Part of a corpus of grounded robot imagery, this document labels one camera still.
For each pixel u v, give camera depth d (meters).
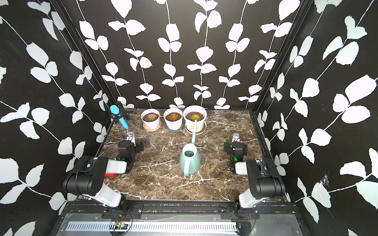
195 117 1.02
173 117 1.04
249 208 0.61
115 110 0.91
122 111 0.96
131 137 0.79
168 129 1.07
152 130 1.07
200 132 1.05
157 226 0.70
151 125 1.04
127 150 0.72
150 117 1.05
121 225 0.70
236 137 0.80
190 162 0.76
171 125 1.05
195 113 1.07
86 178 0.46
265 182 0.45
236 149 0.72
